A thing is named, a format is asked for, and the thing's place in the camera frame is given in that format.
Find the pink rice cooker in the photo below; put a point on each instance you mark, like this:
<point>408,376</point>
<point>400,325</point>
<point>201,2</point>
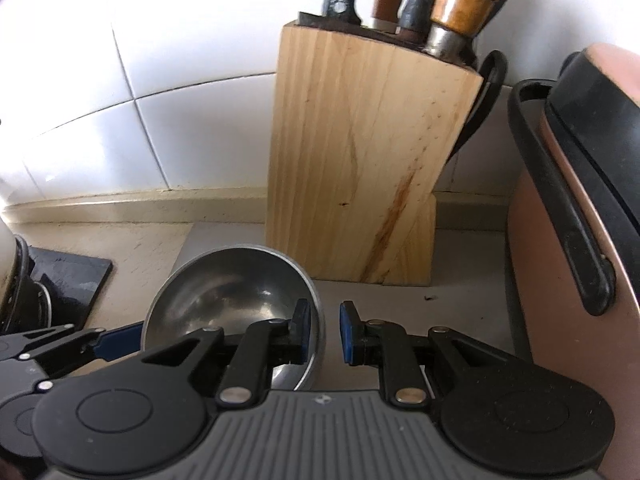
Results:
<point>575,185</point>

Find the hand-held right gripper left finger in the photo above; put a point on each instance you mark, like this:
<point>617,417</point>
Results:
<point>301,332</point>

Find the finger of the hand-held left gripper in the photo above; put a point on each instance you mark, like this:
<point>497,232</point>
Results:
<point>120,344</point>

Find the black glass gas stove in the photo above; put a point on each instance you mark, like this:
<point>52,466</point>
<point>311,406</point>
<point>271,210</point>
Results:
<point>75,280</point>

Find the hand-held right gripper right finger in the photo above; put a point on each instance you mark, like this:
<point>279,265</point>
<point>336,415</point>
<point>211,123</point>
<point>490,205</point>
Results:
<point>348,335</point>

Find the wooden knife block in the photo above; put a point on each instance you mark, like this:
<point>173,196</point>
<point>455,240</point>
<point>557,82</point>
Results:
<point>350,160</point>

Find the aluminium pressure cooker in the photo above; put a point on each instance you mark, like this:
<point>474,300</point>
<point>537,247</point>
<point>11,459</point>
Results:
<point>9,260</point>

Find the stainless steel bowl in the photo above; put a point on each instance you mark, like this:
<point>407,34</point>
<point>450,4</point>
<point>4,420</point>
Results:
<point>225,290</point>

